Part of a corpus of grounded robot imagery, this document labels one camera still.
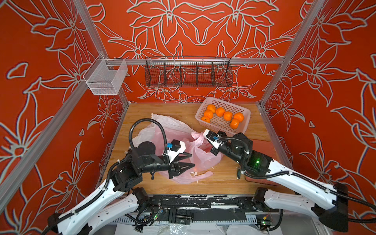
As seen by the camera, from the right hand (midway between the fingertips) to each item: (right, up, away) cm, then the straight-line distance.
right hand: (203, 130), depth 66 cm
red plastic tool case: (+43, -13, +23) cm, 50 cm away
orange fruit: (+12, +14, +43) cm, 47 cm away
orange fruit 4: (+6, +5, +37) cm, 38 cm away
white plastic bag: (-30, -5, +29) cm, 42 cm away
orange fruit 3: (+8, +9, +40) cm, 42 cm away
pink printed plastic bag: (-1, -14, +2) cm, 14 cm away
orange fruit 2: (+17, +10, +41) cm, 46 cm away
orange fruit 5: (+23, +7, +40) cm, 47 cm away
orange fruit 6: (+30, +6, +38) cm, 49 cm away
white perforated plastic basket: (+20, +6, +41) cm, 46 cm away
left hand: (-6, -10, -9) cm, 15 cm away
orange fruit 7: (+26, +2, +34) cm, 43 cm away
